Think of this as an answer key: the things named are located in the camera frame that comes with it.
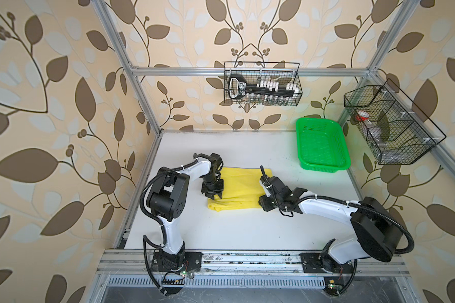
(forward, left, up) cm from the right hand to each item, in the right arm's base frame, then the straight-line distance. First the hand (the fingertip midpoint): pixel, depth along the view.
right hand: (264, 201), depth 88 cm
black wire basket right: (+12, -50, +33) cm, 61 cm away
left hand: (+4, +21, 0) cm, 21 cm away
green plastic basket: (+38, -41, -3) cm, 55 cm away
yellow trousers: (+7, +10, 0) cm, 12 cm away
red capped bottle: (+24, -42, +31) cm, 58 cm away
